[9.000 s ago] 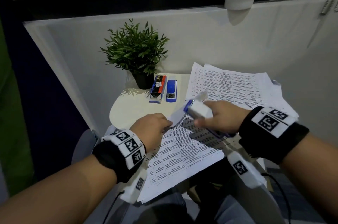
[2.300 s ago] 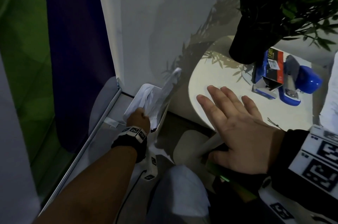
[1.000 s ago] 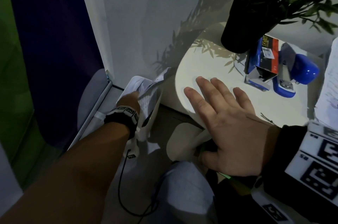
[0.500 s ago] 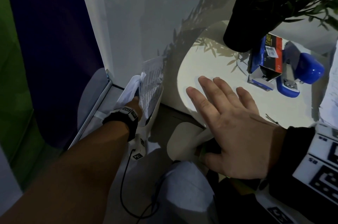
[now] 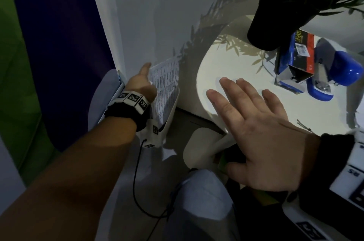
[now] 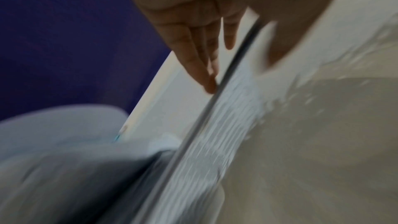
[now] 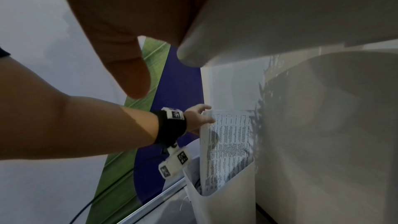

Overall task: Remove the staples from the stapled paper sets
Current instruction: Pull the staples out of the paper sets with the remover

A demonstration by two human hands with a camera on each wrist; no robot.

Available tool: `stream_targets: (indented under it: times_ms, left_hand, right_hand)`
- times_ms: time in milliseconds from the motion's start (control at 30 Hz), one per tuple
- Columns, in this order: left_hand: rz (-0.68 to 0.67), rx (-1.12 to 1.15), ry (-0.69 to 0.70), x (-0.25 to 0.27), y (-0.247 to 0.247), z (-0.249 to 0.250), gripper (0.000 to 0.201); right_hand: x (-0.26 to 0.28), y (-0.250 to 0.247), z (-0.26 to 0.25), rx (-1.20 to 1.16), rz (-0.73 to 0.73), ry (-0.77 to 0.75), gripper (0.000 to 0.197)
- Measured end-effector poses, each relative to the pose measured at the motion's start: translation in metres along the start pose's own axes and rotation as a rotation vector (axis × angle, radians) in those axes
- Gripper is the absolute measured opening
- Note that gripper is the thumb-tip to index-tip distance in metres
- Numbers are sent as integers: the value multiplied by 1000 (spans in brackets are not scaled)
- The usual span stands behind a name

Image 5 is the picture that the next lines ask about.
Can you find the white paper bin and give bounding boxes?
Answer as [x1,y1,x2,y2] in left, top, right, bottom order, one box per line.
[136,87,181,149]

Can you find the person's left forearm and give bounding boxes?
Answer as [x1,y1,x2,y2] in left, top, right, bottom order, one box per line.
[0,116,138,241]

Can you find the blue staples box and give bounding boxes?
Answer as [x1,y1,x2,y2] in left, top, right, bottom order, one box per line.
[274,29,316,95]

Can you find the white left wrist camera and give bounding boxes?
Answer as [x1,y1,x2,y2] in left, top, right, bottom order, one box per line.
[142,124,160,149]

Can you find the person's grey trousers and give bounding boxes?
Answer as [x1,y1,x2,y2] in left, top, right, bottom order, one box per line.
[165,169,243,241]

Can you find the person's right hand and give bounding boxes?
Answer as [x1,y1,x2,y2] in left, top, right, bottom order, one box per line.
[206,77,321,192]

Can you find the person's left hand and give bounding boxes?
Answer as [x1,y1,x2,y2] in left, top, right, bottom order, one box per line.
[124,63,158,103]

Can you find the blue white stapler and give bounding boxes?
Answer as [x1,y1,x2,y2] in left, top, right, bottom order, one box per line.
[306,38,364,102]

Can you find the printed paper bundle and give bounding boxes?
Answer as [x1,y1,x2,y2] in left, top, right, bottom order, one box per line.
[147,56,180,127]

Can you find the black left camera cable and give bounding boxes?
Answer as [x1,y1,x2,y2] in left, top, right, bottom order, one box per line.
[133,139,183,241]

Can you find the green potted plant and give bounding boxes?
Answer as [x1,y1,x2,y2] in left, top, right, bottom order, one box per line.
[246,0,364,52]

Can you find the green flat board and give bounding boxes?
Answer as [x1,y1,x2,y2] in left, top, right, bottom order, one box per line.
[217,152,229,176]

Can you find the grey round stool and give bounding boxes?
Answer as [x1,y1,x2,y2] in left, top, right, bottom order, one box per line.
[87,69,122,132]

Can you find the green leaf print mat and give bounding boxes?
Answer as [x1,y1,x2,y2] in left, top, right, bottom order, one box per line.
[0,0,61,188]

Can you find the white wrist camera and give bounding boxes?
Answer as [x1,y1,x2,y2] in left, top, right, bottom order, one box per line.
[142,124,160,149]
[281,198,354,241]

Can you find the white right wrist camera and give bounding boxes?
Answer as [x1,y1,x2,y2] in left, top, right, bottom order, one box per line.
[281,198,354,241]

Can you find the black left wrist strap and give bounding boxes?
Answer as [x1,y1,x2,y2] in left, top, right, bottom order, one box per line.
[104,91,152,133]

